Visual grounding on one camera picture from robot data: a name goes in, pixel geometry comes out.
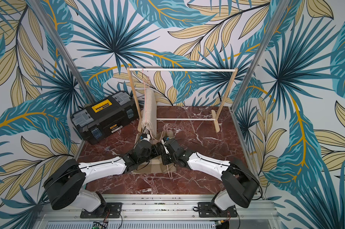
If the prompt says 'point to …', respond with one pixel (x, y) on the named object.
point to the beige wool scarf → (148, 114)
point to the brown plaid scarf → (155, 165)
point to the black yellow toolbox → (100, 120)
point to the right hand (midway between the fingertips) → (155, 163)
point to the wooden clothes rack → (135, 101)
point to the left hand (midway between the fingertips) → (162, 149)
